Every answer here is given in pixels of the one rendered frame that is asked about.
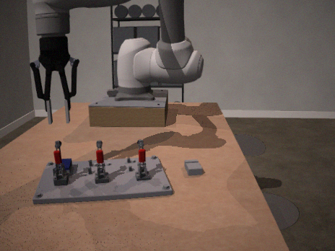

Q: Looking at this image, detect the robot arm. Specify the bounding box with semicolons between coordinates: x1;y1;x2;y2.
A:
32;0;204;101

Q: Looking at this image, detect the blue block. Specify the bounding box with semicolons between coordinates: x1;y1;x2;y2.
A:
61;159;72;175

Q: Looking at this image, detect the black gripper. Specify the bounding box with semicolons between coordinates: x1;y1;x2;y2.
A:
30;36;79;125

